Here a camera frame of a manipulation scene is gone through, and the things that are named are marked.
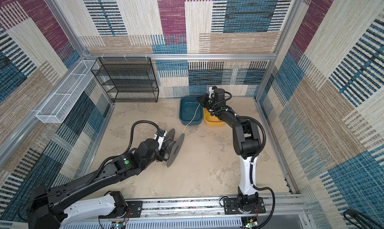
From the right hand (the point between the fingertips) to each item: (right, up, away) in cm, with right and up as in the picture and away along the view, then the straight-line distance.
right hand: (195, 98), depth 96 cm
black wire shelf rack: (-49, +15, +14) cm, 53 cm away
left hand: (-16, -24, -19) cm, 34 cm away
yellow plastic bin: (+12, -14, +7) cm, 19 cm away
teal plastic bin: (-7, -13, +11) cm, 18 cm away
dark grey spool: (-12, -27, -16) cm, 34 cm away
